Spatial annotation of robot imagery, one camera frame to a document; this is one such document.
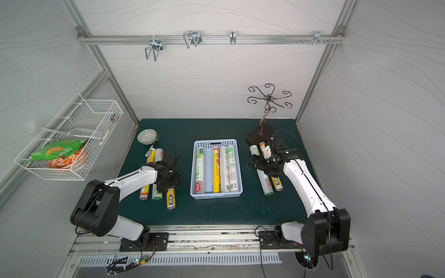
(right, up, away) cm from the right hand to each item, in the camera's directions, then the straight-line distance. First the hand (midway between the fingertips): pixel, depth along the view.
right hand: (257, 167), depth 81 cm
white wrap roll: (-12, -3, +11) cm, 17 cm away
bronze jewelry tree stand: (+7, +16, +30) cm, 35 cm away
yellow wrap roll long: (-42, -16, +1) cm, 45 cm away
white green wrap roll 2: (-29, -5, +10) cm, 31 cm away
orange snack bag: (-73, +5, -19) cm, 76 cm away
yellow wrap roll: (-56, -13, +3) cm, 57 cm away
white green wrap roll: (-54, +3, +17) cm, 57 cm away
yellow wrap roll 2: (-20, -4, +12) cm, 24 cm away
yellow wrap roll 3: (+11, -8, +7) cm, 16 cm away
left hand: (-41, -11, +8) cm, 44 cm away
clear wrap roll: (+5, -7, +8) cm, 12 cm away
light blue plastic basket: (-26, +9, +21) cm, 34 cm away
